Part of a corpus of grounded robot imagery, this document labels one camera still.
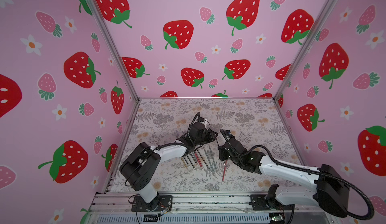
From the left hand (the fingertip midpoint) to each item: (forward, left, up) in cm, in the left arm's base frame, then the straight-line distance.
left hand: (219, 134), depth 85 cm
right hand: (-9, +2, -2) cm, 9 cm away
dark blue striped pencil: (-10, +17, -13) cm, 24 cm away
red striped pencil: (-13, +11, -13) cm, 21 cm away
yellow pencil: (-11, +21, -14) cm, 27 cm away
